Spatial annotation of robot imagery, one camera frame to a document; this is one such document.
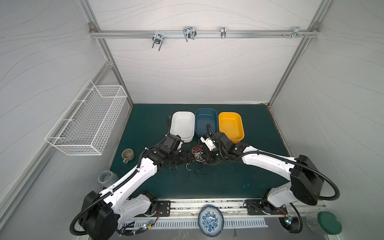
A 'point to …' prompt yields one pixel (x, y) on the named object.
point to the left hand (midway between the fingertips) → (192, 156)
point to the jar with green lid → (324, 222)
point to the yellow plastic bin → (231, 123)
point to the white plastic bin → (182, 124)
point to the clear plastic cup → (107, 178)
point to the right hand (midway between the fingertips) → (203, 151)
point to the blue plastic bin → (203, 116)
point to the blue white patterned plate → (211, 221)
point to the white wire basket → (76, 130)
